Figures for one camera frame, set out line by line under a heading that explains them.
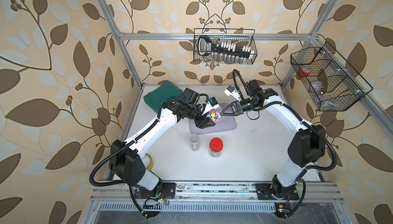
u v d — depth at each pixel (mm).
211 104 655
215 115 722
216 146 776
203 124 674
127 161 409
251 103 644
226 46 831
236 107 679
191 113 639
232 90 716
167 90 1118
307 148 461
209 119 666
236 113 704
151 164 796
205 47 866
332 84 728
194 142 819
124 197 735
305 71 812
